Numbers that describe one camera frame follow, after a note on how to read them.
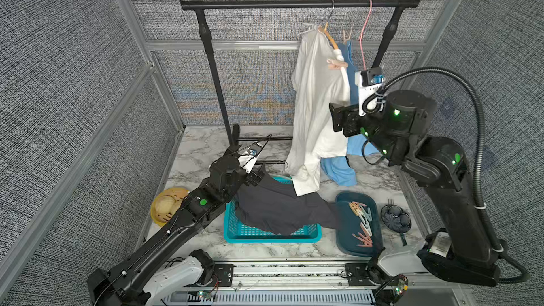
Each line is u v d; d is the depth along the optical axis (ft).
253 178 2.04
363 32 2.81
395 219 2.80
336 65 1.81
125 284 1.27
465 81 1.14
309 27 2.22
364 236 2.67
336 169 3.12
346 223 2.88
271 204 2.64
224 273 2.42
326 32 2.01
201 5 1.86
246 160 1.89
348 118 1.45
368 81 1.31
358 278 2.39
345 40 2.44
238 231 2.74
